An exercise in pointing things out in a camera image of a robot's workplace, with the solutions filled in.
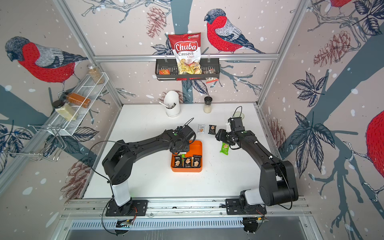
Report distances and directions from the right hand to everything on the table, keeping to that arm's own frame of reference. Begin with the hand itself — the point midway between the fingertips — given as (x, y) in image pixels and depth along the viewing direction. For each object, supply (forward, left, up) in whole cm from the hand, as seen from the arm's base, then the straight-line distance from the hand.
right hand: (218, 135), depth 89 cm
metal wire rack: (-23, +76, +25) cm, 83 cm away
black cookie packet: (+11, +3, -9) cm, 14 cm away
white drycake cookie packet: (+11, +11, -9) cm, 18 cm away
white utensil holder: (+31, +34, -3) cm, 46 cm away
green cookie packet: (-4, -4, -10) cm, 11 cm away
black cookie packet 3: (-15, +19, -7) cm, 25 cm away
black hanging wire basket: (+33, +33, +25) cm, 53 cm away
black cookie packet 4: (-13, +13, -8) cm, 20 cm away
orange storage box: (-4, +14, -10) cm, 18 cm away
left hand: (-6, +19, -4) cm, 20 cm away
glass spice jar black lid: (+28, +6, +1) cm, 29 cm away
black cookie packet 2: (-15, +24, -7) cm, 29 cm away
